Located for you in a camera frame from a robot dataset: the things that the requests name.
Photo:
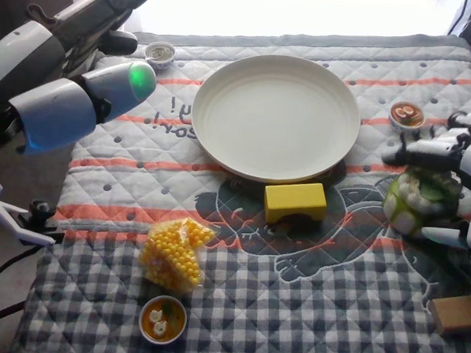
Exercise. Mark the green and white toy vegetable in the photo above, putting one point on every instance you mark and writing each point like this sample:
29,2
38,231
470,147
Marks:
416,202

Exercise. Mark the bag of yellow balls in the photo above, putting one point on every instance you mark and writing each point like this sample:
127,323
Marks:
176,252

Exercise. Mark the white round plate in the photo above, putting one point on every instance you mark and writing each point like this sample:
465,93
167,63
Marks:
276,115

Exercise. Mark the small bowl with brown filling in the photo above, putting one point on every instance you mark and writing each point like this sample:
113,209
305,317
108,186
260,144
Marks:
407,115

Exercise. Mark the wooden block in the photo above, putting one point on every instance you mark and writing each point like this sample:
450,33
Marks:
457,314

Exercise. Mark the yellow arch block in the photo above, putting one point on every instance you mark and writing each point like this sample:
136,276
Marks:
293,199

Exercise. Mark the grey quilt with printed bear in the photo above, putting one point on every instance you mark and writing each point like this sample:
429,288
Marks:
253,284

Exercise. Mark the small blue and white bowl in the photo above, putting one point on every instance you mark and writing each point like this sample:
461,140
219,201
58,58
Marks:
159,54

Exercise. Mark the small bowl with orange soup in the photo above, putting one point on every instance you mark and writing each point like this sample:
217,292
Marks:
163,319

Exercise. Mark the white clamp bracket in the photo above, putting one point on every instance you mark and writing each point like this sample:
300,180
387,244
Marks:
4,216

